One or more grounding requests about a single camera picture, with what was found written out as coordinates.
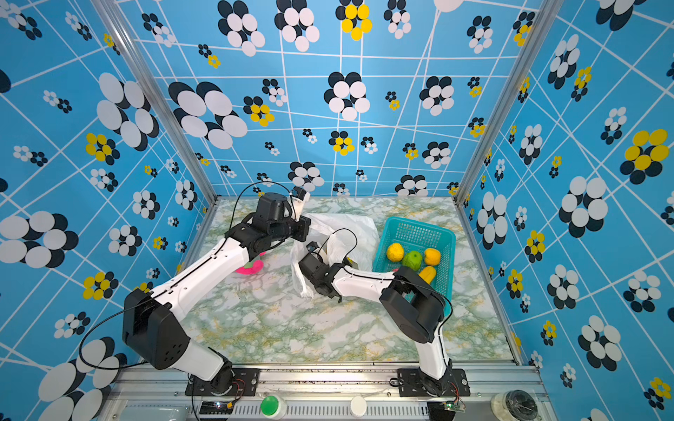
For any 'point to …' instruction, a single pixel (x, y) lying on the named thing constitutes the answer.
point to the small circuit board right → (453, 405)
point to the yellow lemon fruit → (395, 252)
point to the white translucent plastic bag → (343, 239)
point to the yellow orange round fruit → (432, 257)
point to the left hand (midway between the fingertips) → (315, 219)
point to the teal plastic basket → (416, 237)
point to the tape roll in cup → (514, 405)
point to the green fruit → (412, 260)
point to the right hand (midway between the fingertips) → (337, 262)
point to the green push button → (269, 405)
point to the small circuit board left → (216, 408)
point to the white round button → (358, 406)
